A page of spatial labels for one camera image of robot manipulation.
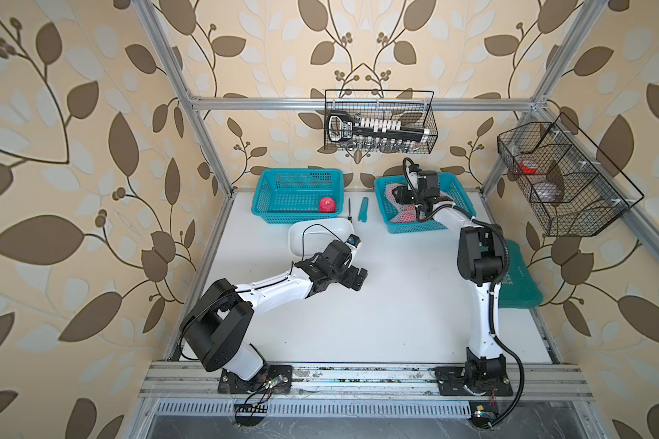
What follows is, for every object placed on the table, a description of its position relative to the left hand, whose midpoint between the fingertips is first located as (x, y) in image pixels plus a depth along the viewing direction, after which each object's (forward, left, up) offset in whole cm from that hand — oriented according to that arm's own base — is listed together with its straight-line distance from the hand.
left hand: (352, 264), depth 87 cm
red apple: (+29, +9, -4) cm, 31 cm away
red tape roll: (+20, -52, +24) cm, 61 cm away
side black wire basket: (+10, -59, +25) cm, 65 cm away
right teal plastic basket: (+40, -41, -3) cm, 57 cm away
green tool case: (-5, -55, -6) cm, 56 cm away
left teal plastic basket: (+40, +29, -10) cm, 50 cm away
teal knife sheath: (+33, -6, -10) cm, 35 cm away
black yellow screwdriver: (+27, 0, -10) cm, 29 cm away
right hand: (+34, -20, +1) cm, 39 cm away
